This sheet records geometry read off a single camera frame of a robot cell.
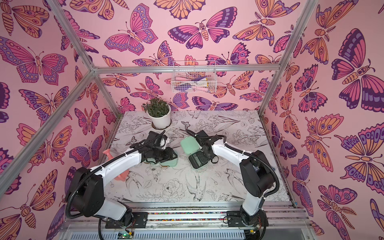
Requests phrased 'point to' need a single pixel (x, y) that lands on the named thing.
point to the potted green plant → (159, 110)
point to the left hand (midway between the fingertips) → (177, 156)
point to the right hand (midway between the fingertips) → (206, 155)
